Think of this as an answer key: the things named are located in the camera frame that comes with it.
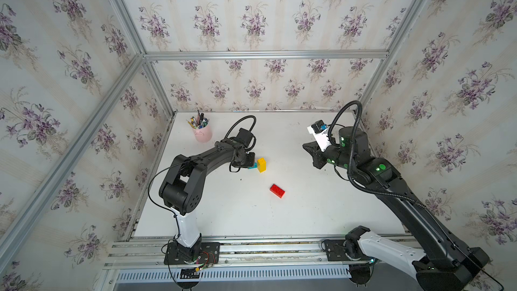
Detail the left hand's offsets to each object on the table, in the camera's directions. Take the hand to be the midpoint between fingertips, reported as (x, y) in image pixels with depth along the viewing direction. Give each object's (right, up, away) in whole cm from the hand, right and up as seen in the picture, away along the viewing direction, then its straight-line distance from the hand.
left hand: (251, 164), depth 94 cm
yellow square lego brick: (+5, 0, -3) cm, 6 cm away
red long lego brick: (+11, -10, -6) cm, 16 cm away
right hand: (+22, +11, -24) cm, 34 cm away
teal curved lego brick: (+2, -2, +2) cm, 3 cm away
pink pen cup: (-25, +14, +7) cm, 29 cm away
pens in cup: (-28, +21, +9) cm, 36 cm away
